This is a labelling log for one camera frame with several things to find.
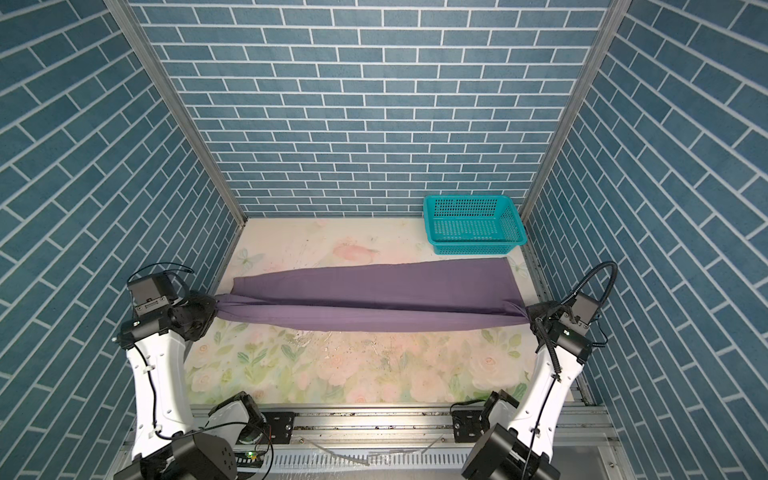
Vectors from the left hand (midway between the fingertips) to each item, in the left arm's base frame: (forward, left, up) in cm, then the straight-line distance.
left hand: (217, 300), depth 75 cm
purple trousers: (+12, -51, -20) cm, 56 cm away
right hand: (-2, -82, 0) cm, 82 cm away
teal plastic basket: (+44, -78, -17) cm, 91 cm away
